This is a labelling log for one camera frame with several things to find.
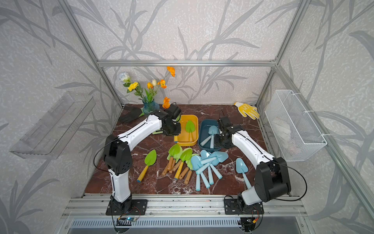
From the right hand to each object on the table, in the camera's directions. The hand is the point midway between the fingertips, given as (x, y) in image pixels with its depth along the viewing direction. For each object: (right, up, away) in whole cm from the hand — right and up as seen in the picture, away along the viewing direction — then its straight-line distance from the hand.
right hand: (217, 143), depth 87 cm
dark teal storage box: (-8, +4, +16) cm, 18 cm away
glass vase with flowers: (-46, +30, +10) cm, 56 cm away
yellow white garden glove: (+29, +22, +30) cm, 47 cm away
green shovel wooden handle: (-17, -13, 0) cm, 21 cm away
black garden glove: (-66, +19, +28) cm, 74 cm away
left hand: (-23, +6, +2) cm, 24 cm away
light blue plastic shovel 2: (-8, -7, +2) cm, 11 cm away
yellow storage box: (-22, +1, +15) cm, 26 cm away
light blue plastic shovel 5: (+15, -15, 0) cm, 21 cm away
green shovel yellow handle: (-20, -8, +4) cm, 21 cm away
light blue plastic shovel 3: (-1, +7, +15) cm, 17 cm away
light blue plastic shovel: (-13, -13, +1) cm, 18 cm away
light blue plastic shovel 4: (-1, +7, +15) cm, 17 cm away
